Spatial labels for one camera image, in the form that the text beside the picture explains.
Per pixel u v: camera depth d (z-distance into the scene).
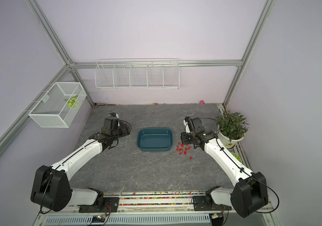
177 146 0.96
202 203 0.74
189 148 0.94
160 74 1.03
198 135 0.57
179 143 0.97
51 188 0.41
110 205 0.72
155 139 1.02
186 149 0.94
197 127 0.62
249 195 0.40
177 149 0.94
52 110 0.81
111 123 0.66
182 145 0.96
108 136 0.64
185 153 0.93
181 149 0.94
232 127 0.81
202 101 1.24
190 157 0.91
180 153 0.92
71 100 0.81
